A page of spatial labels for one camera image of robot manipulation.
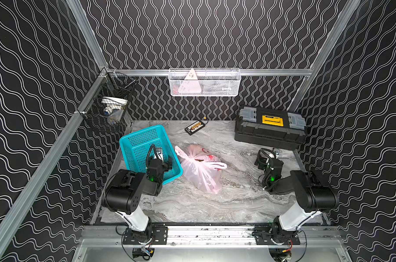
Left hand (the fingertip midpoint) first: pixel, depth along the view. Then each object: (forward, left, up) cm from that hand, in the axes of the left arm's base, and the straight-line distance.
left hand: (159, 154), depth 94 cm
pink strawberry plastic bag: (-10, -24, +4) cm, 26 cm away
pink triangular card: (+29, -16, +28) cm, 43 cm away
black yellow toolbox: (+17, -64, +9) cm, 66 cm away
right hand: (+4, -64, -1) cm, 64 cm away
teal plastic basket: (+5, +17, -3) cm, 18 cm away
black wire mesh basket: (+16, +29, +20) cm, 39 cm away
